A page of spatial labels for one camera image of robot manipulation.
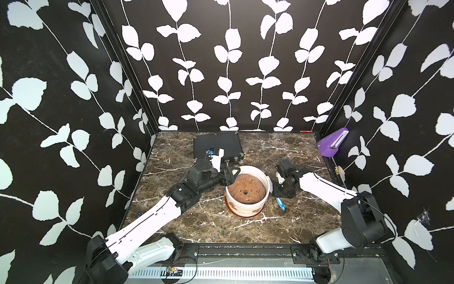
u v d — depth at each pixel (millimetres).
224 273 701
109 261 373
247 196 794
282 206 878
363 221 436
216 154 645
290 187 670
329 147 1070
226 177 614
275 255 749
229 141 1080
